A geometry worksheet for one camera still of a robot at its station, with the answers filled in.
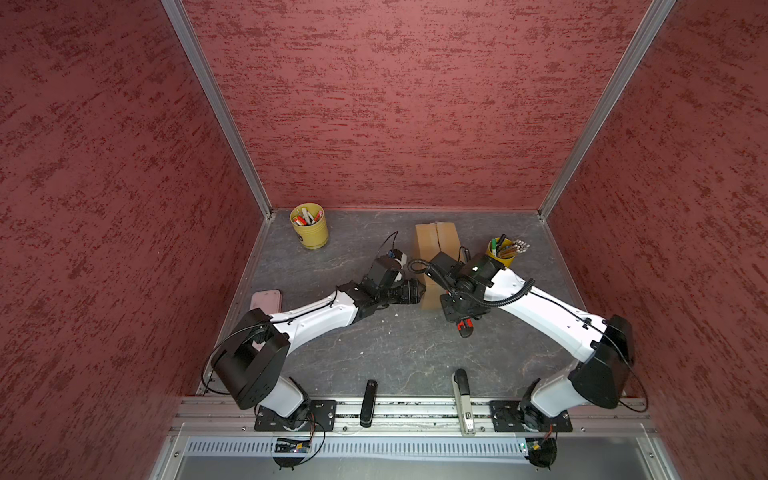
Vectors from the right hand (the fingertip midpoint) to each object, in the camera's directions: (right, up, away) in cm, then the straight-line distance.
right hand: (457, 320), depth 76 cm
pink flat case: (-56, +1, +16) cm, 59 cm away
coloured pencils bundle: (+20, +17, +15) cm, 31 cm away
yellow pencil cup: (+17, +17, +22) cm, 32 cm away
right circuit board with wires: (+20, -31, -5) cm, 37 cm away
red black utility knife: (+1, -1, -4) cm, 4 cm away
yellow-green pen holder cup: (-45, +26, +24) cm, 57 cm away
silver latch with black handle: (+1, -18, -1) cm, 18 cm away
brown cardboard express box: (-4, +21, +16) cm, 27 cm away
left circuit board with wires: (-44, -31, -3) cm, 53 cm away
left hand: (-10, +5, +8) cm, 14 cm away
